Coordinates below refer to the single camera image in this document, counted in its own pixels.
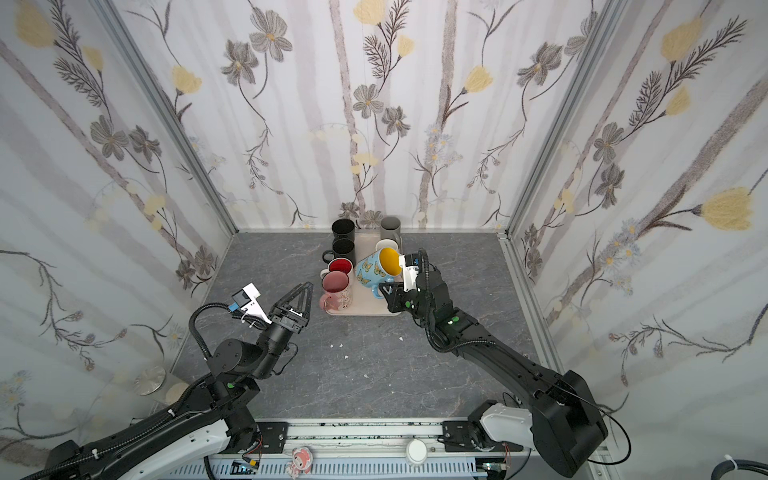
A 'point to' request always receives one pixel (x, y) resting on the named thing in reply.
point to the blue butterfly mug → (377, 268)
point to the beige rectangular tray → (364, 303)
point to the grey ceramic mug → (390, 228)
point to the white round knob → (416, 451)
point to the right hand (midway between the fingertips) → (377, 279)
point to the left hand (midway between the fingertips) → (302, 281)
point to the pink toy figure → (301, 462)
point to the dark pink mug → (337, 299)
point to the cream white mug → (337, 272)
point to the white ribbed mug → (386, 243)
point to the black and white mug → (343, 229)
